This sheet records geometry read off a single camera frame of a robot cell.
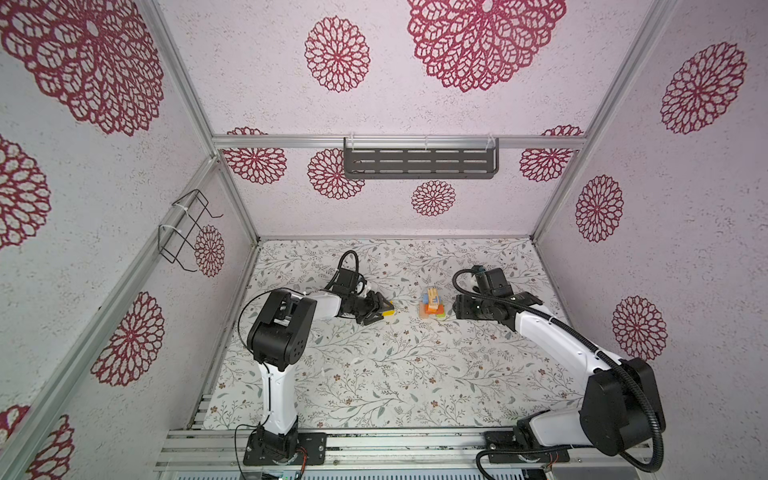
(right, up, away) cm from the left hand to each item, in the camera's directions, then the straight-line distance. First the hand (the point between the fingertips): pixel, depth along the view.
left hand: (387, 314), depth 97 cm
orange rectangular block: (+17, +1, -1) cm, 17 cm away
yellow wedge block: (0, 0, 0) cm, 0 cm away
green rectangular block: (+18, -1, +2) cm, 18 cm away
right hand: (+22, +5, -10) cm, 25 cm away
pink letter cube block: (+14, +4, -3) cm, 15 cm away
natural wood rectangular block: (+12, 0, 0) cm, 12 cm away
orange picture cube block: (+15, +7, -1) cm, 16 cm away
